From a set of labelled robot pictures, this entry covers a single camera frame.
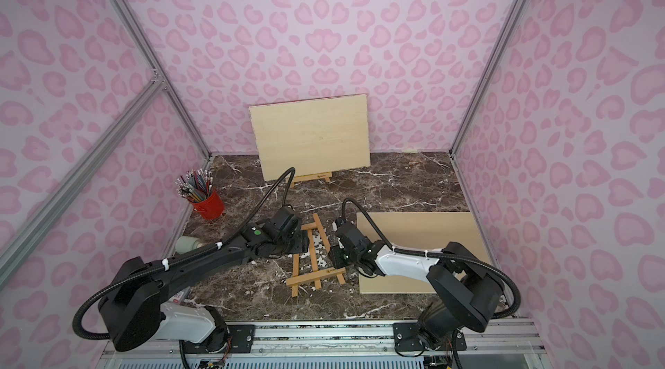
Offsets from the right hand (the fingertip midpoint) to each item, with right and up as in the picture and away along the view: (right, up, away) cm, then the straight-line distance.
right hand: (334, 254), depth 87 cm
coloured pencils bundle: (-50, +23, +7) cm, 56 cm away
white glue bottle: (-48, +5, -4) cm, 48 cm away
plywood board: (+32, +5, +11) cm, 34 cm away
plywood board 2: (-8, +41, +11) cm, 43 cm away
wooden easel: (-5, -5, -5) cm, 9 cm away
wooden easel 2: (-9, +26, +19) cm, 33 cm away
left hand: (-10, +5, -3) cm, 11 cm away
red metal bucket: (-45, +15, +6) cm, 47 cm away
